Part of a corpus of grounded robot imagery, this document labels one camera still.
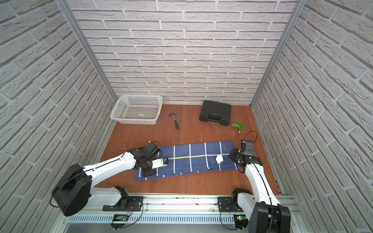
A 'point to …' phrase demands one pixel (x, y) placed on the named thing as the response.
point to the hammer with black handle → (177, 125)
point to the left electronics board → (120, 217)
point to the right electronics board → (241, 221)
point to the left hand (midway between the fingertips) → (152, 165)
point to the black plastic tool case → (215, 111)
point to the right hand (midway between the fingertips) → (234, 154)
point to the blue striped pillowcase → (191, 159)
